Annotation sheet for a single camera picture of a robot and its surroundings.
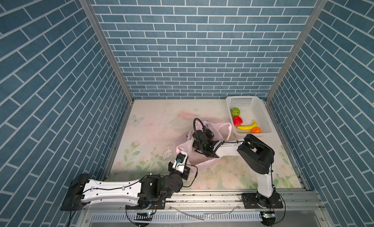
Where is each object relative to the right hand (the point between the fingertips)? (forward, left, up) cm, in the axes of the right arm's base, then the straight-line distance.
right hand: (187, 138), depth 93 cm
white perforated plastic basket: (+32, -48, -2) cm, 58 cm away
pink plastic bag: (-5, -19, +18) cm, 27 cm away
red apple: (+16, -33, +2) cm, 37 cm away
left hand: (-19, -5, +12) cm, 23 cm away
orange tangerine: (+10, -46, +1) cm, 47 cm away
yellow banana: (+12, -41, 0) cm, 43 cm away
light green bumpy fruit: (+23, -33, +3) cm, 40 cm away
